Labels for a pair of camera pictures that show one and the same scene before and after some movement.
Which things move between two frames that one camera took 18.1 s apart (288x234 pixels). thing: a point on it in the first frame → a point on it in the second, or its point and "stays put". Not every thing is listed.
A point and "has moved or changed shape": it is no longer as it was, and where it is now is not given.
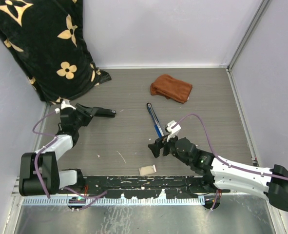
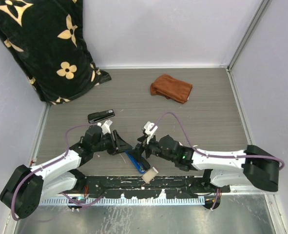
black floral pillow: (46, 38) stays put
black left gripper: (87, 113) → (120, 145)
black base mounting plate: (166, 186) stays put
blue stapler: (157, 126) → (134, 159)
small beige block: (146, 170) has moved or changed shape
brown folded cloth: (172, 88) stays put
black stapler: (103, 112) has moved or changed shape
